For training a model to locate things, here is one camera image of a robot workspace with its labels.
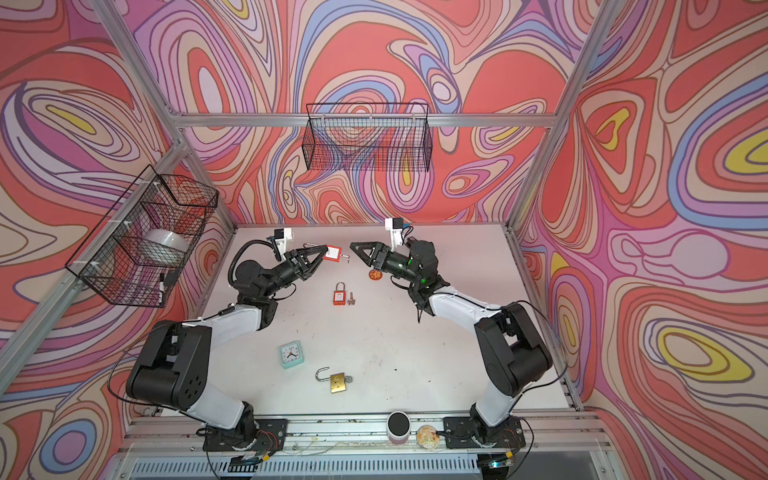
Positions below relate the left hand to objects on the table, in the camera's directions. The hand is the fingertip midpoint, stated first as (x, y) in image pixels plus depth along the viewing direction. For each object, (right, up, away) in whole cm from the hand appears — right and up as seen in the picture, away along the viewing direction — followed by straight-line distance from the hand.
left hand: (329, 253), depth 75 cm
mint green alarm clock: (-13, -29, +9) cm, 33 cm away
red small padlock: (-1, -14, +23) cm, 27 cm away
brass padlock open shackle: (+1, -35, +6) cm, 35 cm away
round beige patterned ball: (+25, -46, -2) cm, 52 cm away
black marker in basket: (-42, -6, -1) cm, 42 cm away
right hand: (+6, 0, +2) cm, 7 cm away
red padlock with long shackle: (+1, 0, +1) cm, 2 cm away
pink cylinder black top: (+18, -42, -5) cm, 46 cm away
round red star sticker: (+11, -7, +29) cm, 32 cm away
